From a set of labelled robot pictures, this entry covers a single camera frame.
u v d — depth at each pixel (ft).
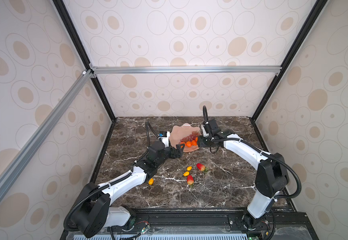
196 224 2.44
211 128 2.29
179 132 3.51
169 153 2.35
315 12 2.26
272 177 1.53
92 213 1.33
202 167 2.96
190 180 2.80
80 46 2.62
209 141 2.15
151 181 2.81
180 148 2.39
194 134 3.38
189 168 3.02
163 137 2.31
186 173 2.94
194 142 3.17
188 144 3.29
